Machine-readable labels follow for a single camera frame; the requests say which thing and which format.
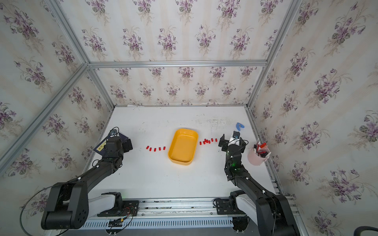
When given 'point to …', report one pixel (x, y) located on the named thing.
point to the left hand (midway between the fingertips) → (121, 141)
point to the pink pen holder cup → (258, 153)
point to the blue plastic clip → (238, 125)
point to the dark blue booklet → (100, 148)
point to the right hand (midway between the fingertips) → (234, 136)
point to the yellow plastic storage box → (182, 146)
